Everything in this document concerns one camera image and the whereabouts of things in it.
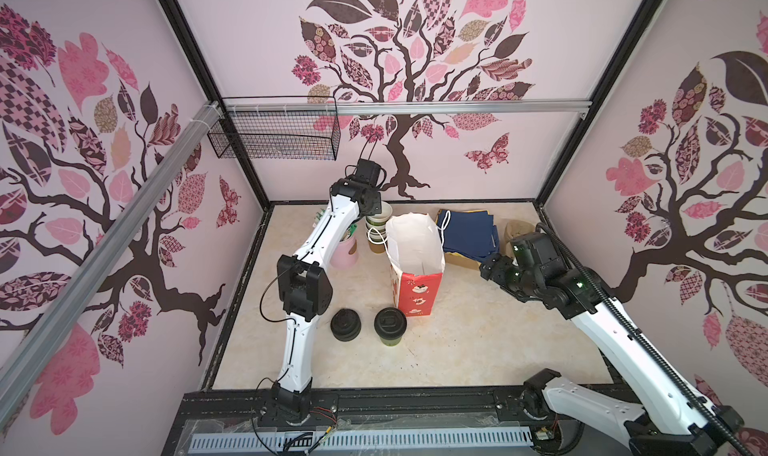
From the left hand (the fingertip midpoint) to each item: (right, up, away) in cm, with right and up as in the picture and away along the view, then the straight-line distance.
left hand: (367, 208), depth 92 cm
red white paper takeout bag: (+16, -17, +7) cm, 24 cm away
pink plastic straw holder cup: (-7, -15, +3) cm, 17 cm away
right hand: (+32, -17, -19) cm, 41 cm away
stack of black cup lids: (-6, -35, -7) cm, 36 cm away
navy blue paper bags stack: (+36, -8, +15) cm, 40 cm away
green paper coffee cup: (+7, -38, -11) cm, 41 cm away
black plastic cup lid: (+7, -31, -16) cm, 36 cm away
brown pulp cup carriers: (+51, -7, +11) cm, 52 cm away
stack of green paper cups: (+3, -7, +1) cm, 7 cm away
